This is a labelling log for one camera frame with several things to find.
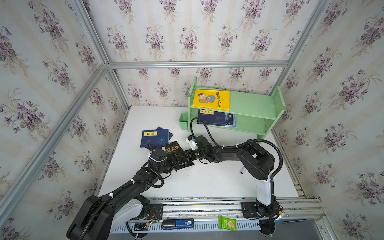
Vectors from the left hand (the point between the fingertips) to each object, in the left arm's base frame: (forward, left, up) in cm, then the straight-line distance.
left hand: (181, 156), depth 83 cm
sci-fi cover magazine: (+24, -32, +4) cm, 40 cm away
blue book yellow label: (+17, +17, -6) cm, 25 cm away
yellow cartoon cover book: (+27, -19, +20) cm, 38 cm away
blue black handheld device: (-31, 0, -4) cm, 31 cm away
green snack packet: (-31, -24, -7) cm, 40 cm away
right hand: (+3, -1, -8) cm, 8 cm away
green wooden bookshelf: (+19, -40, +18) cm, 48 cm away
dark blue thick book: (+25, -20, +5) cm, 32 cm away
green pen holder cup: (+31, 0, -5) cm, 31 cm away
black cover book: (-1, -3, -4) cm, 5 cm away
